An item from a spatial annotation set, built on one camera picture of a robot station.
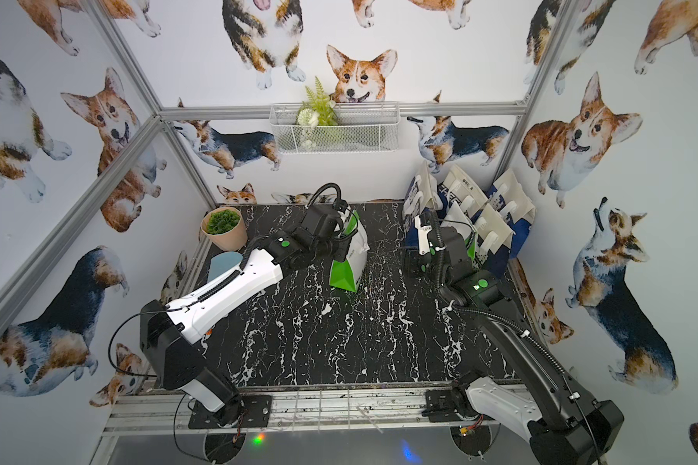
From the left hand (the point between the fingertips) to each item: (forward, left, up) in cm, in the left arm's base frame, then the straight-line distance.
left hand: (351, 235), depth 78 cm
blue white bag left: (+18, -22, -3) cm, 29 cm away
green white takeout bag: (-1, +2, -19) cm, 19 cm away
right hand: (-6, -14, +3) cm, 15 cm away
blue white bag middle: (+23, -36, -8) cm, 43 cm away
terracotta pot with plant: (+17, +45, -17) cm, 51 cm away
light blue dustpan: (+9, +47, -26) cm, 54 cm away
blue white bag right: (+20, -52, -6) cm, 56 cm away
